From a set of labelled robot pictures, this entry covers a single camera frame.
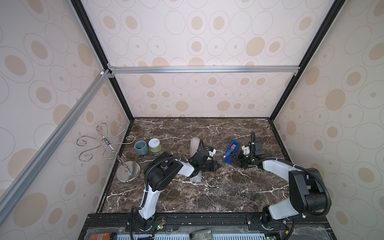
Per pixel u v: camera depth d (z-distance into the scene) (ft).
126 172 2.93
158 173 1.72
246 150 2.81
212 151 2.88
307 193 1.45
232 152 3.08
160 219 2.44
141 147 3.22
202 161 2.52
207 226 2.40
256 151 2.39
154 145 3.21
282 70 3.02
